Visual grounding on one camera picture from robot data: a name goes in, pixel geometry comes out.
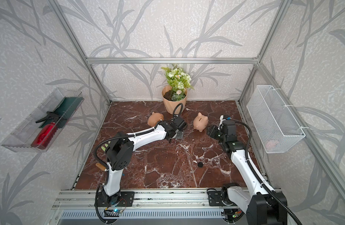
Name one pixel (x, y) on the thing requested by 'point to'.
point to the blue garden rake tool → (101, 166)
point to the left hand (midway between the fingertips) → (175, 132)
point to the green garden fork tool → (106, 145)
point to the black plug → (200, 164)
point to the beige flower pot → (169, 106)
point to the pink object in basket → (270, 145)
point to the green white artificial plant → (178, 82)
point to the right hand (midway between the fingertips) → (209, 127)
